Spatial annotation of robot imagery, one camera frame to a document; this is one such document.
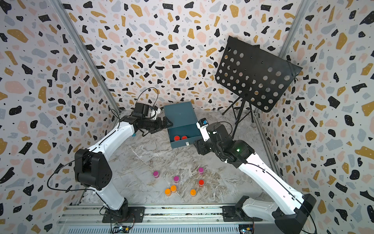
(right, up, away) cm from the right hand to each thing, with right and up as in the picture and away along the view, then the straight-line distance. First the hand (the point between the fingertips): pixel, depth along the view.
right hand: (198, 140), depth 70 cm
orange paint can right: (-3, -29, +9) cm, 31 cm away
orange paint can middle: (-14, -28, +10) cm, 33 cm away
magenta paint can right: (+2, -20, +18) cm, 27 cm away
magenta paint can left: (-25, -22, +16) cm, 37 cm away
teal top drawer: (-4, +3, +19) cm, 19 cm away
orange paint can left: (-17, -29, +9) cm, 35 cm away
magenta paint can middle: (-13, -24, +14) cm, 31 cm away
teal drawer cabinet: (-11, +14, +21) cm, 27 cm away
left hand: (-17, +7, +16) cm, 25 cm away
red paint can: (+2, -25, +12) cm, 28 cm away
